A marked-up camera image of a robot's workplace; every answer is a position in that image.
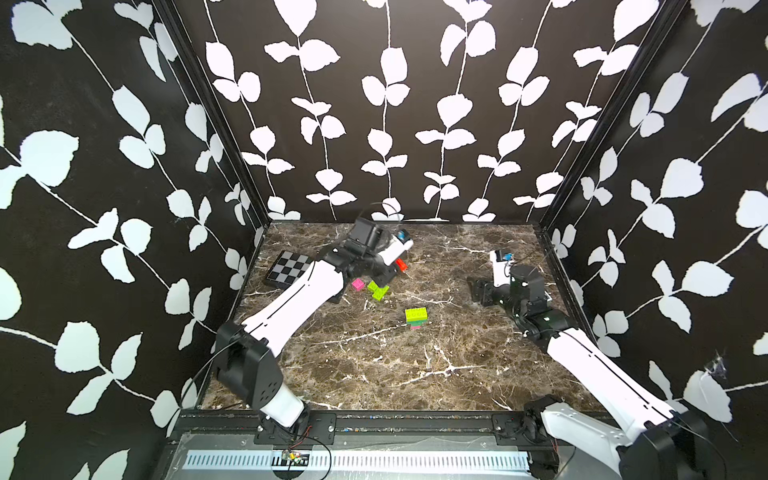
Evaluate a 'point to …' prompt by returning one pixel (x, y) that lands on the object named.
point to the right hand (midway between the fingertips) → (478, 271)
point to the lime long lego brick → (380, 292)
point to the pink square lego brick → (358, 284)
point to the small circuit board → (294, 458)
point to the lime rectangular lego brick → (416, 314)
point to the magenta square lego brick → (415, 327)
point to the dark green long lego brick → (416, 324)
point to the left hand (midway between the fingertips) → (394, 261)
